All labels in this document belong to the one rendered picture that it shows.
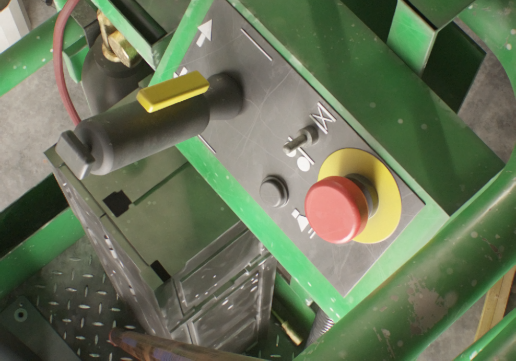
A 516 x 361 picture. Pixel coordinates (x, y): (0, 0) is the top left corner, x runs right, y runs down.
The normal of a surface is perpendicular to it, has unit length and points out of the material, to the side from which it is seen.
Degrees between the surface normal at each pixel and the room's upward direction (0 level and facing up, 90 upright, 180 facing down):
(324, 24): 0
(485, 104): 0
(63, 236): 90
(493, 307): 0
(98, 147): 58
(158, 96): 32
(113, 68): 15
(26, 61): 45
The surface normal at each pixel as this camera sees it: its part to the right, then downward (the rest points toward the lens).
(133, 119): 0.47, -0.60
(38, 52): 0.47, 0.22
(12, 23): 0.71, 0.65
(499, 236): 0.12, -0.28
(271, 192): -0.63, 0.29
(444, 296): 0.32, -0.03
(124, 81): 0.15, 0.32
